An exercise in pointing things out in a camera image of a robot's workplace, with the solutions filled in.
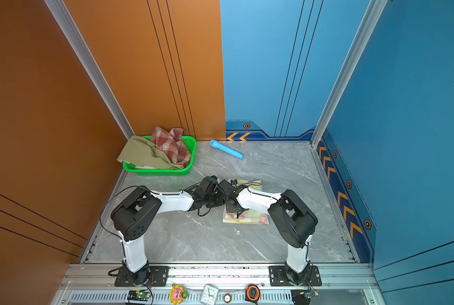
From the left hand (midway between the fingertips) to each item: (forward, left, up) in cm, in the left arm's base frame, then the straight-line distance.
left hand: (229, 198), depth 94 cm
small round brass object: (-40, 0, +3) cm, 40 cm away
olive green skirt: (+23, +49, +8) cm, 55 cm away
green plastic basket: (+34, +24, +6) cm, 42 cm away
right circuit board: (-39, -28, -2) cm, 48 cm away
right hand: (-4, -2, -1) cm, 5 cm away
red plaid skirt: (+27, +32, +12) cm, 44 cm away
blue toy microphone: (+36, +9, +2) cm, 37 cm away
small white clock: (-39, +6, +1) cm, 40 cm away
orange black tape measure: (-39, -9, +3) cm, 40 cm away
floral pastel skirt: (-10, -10, +2) cm, 14 cm away
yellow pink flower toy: (-40, +17, +3) cm, 43 cm away
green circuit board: (-40, +33, -3) cm, 52 cm away
